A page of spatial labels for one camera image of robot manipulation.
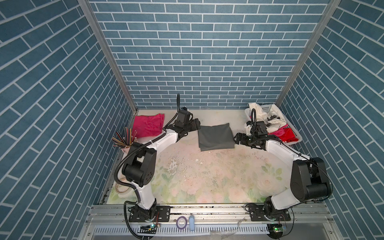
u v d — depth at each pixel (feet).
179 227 2.31
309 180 1.47
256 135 2.38
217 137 3.35
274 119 3.30
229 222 2.37
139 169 1.58
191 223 2.23
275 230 2.30
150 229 2.34
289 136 3.11
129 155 1.46
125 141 2.99
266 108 3.67
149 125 3.52
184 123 2.37
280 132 3.12
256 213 2.42
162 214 2.39
